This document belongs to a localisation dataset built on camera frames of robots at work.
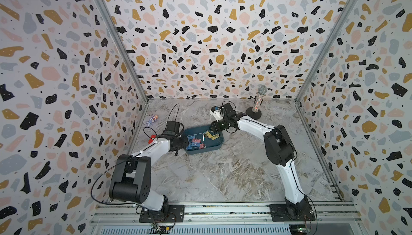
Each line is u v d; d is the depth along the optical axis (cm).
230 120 78
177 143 72
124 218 73
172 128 75
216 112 92
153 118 106
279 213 74
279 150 58
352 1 75
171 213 73
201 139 98
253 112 107
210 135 100
